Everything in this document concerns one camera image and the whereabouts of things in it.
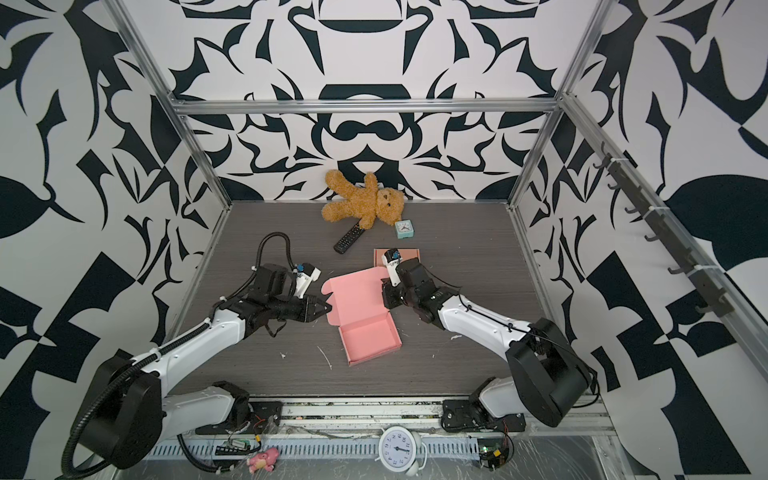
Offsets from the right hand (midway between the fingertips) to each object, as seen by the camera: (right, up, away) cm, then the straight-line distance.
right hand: (383, 284), depth 85 cm
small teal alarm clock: (+8, +16, +25) cm, 30 cm away
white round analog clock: (+4, -35, -17) cm, 39 cm away
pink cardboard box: (-7, -6, -2) cm, 9 cm away
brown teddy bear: (-6, +25, +26) cm, 36 cm away
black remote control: (-12, +13, +23) cm, 29 cm away
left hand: (-14, -5, -4) cm, 15 cm away
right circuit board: (+26, -37, -14) cm, 48 cm away
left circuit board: (-34, -34, -18) cm, 51 cm away
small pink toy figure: (-26, -36, -19) cm, 48 cm away
